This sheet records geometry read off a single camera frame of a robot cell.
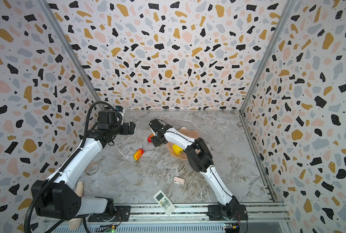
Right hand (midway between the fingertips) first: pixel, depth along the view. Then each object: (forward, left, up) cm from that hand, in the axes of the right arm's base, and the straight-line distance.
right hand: (154, 138), depth 98 cm
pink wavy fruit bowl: (-11, -20, -4) cm, 23 cm away
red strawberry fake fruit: (+1, +4, -2) cm, 4 cm away
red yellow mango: (-11, +9, -2) cm, 14 cm away
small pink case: (-26, -17, -3) cm, 32 cm away
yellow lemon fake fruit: (-9, -17, +1) cm, 19 cm away
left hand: (-2, +12, +20) cm, 24 cm away
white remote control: (-38, -10, -3) cm, 39 cm away
